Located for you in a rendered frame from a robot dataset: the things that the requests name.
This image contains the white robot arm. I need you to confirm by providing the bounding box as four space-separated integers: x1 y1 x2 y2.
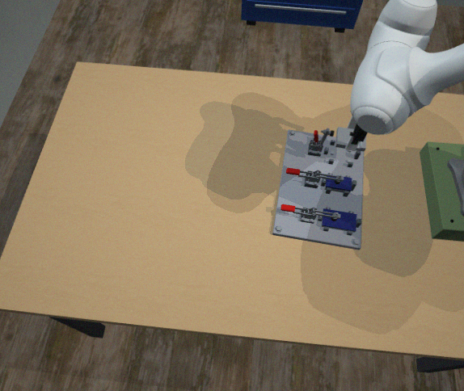
350 0 464 216

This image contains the toggle clamp with red handle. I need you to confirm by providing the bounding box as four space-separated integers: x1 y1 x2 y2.
286 168 344 188
281 204 340 224
308 128 334 157

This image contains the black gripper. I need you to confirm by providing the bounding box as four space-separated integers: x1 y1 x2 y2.
345 116 367 151

